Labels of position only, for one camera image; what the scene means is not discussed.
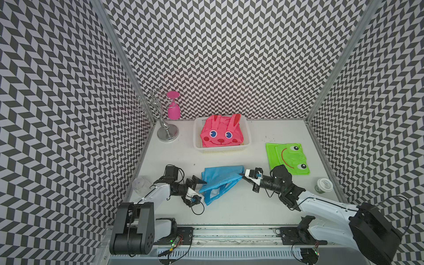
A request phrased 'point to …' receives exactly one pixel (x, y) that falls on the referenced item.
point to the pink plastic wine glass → (174, 107)
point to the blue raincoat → (219, 181)
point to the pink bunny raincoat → (218, 131)
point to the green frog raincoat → (290, 154)
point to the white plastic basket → (198, 123)
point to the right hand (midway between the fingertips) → (241, 175)
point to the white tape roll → (323, 185)
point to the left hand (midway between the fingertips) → (200, 187)
